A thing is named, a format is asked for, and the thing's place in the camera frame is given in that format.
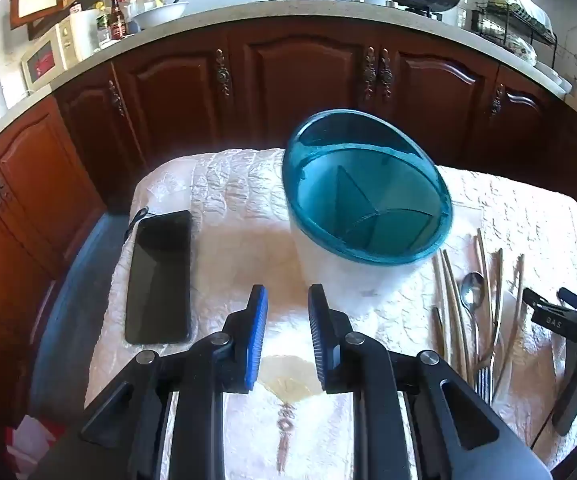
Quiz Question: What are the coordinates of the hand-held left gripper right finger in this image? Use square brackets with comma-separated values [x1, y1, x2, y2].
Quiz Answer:
[307, 283, 500, 480]

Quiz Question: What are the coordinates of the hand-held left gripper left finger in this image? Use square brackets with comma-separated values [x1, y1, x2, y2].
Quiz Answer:
[79, 284, 270, 480]

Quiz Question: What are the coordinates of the floral utensil holder teal rim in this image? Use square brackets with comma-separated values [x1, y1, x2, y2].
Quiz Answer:
[282, 108, 453, 317]

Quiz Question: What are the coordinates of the metal spoon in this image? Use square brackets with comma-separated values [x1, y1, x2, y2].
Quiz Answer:
[460, 271, 487, 366]

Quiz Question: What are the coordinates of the metal fork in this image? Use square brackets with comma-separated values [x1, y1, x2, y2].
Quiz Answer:
[473, 340, 495, 407]

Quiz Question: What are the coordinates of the white quilted tablecloth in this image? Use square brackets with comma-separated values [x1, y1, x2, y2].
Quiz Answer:
[84, 147, 577, 480]

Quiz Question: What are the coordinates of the black smartphone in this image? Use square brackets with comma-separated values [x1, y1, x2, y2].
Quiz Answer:
[125, 210, 192, 346]

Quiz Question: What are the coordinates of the stack of white plates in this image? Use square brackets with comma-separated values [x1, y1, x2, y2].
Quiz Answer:
[535, 59, 575, 97]

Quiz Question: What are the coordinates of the red plastic bag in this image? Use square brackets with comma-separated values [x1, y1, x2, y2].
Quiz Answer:
[5, 414, 65, 480]

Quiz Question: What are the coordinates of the brown wooden base cabinet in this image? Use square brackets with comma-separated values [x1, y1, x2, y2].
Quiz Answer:
[0, 20, 577, 411]

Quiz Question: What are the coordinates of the grey stone countertop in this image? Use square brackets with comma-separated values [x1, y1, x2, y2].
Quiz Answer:
[0, 0, 577, 163]

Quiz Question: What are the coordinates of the white mixing bowl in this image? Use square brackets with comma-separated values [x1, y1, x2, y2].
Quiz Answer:
[132, 1, 190, 30]

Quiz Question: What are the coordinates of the dark sauce bottle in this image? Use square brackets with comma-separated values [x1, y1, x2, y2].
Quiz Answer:
[109, 0, 128, 40]

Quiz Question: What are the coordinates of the white microwave oven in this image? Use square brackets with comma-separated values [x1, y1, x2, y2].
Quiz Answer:
[20, 22, 77, 89]

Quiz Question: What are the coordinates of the white paper towel roll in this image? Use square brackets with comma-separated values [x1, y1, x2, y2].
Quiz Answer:
[70, 8, 100, 59]

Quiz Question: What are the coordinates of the black phone cable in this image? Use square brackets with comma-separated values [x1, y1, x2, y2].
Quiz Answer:
[127, 207, 150, 233]

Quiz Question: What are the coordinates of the black wire dish rack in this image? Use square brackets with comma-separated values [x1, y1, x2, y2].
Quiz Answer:
[471, 2, 558, 57]

